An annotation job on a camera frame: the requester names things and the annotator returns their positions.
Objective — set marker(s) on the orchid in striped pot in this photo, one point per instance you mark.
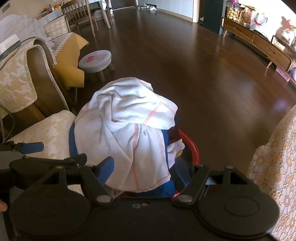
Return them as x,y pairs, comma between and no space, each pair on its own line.
286,34

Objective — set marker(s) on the grey blanket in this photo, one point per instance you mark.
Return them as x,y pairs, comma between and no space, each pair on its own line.
23,25

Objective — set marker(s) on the yellow sofa throw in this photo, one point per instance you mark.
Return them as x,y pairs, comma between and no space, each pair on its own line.
69,64

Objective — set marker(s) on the blue garment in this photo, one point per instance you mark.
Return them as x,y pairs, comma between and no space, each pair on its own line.
72,141

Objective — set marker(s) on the small white box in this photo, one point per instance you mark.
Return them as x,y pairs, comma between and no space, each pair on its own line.
278,44

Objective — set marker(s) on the black cabinet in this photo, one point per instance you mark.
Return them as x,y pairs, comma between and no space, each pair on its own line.
212,16

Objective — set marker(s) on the beige houndstooth seat cushion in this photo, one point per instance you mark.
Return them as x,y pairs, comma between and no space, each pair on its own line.
50,132

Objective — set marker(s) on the white garment orange stitching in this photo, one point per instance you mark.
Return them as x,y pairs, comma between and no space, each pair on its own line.
120,120

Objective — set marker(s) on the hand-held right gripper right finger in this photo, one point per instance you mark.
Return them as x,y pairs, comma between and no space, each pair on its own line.
182,166

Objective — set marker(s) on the wooden TV console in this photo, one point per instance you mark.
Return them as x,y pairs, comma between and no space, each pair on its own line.
242,31

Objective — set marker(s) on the beige houndstooth armrest cover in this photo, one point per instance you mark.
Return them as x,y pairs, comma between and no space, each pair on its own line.
13,85

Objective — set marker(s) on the pale pink garment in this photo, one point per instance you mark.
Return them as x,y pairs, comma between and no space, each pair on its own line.
177,147

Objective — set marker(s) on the grey round stool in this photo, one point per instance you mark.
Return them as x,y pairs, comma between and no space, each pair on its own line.
94,61

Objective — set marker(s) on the dining table with cloth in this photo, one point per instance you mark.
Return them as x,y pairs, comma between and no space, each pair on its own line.
52,15

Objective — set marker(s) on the pink flat box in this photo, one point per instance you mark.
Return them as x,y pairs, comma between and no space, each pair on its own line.
283,74

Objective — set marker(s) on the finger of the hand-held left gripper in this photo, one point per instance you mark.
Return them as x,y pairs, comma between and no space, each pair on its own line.
32,147
69,160

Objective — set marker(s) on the red laundry basket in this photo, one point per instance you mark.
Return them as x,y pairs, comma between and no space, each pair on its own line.
193,148

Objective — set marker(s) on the white ribbed appliance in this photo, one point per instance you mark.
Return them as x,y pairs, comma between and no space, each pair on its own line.
9,44

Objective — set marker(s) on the person's left hand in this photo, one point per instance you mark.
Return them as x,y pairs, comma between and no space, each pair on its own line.
2,206

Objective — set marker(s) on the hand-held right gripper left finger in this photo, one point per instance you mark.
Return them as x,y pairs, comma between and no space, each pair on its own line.
108,166

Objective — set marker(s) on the white gift bag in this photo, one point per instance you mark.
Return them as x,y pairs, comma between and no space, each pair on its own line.
257,22

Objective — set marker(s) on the glass jar of cookies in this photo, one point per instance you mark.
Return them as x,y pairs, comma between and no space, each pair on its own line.
232,11

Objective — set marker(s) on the dark red cloth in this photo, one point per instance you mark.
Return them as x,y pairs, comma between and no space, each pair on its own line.
174,136

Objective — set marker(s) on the yellow floral lace tablecloth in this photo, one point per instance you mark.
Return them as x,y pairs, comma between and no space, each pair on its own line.
275,166

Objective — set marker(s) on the houndstooth throw pillow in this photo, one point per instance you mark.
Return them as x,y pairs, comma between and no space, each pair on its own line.
56,27

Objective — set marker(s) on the white sneakers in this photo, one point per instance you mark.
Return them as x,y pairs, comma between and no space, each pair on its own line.
153,8

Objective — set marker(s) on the dark shoes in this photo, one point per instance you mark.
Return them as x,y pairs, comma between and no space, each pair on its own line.
142,7

